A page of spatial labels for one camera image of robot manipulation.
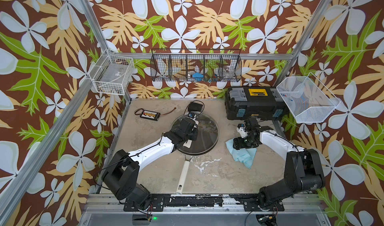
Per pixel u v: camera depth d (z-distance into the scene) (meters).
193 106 1.14
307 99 0.82
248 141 0.76
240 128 0.85
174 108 1.15
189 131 0.66
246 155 0.84
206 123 1.14
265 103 0.96
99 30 0.82
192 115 0.75
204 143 1.15
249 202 0.74
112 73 0.86
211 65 0.97
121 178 0.43
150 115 1.08
